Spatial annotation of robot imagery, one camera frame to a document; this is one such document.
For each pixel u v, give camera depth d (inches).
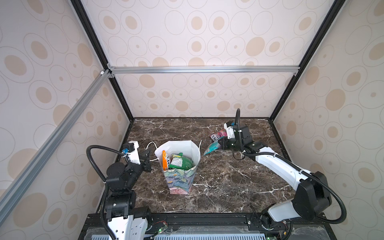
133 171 21.6
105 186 18.3
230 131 29.2
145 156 22.9
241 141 24.9
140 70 35.7
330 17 27.7
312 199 16.6
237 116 26.0
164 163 28.6
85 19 27.9
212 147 34.9
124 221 17.6
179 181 29.0
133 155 21.8
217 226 28.8
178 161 29.8
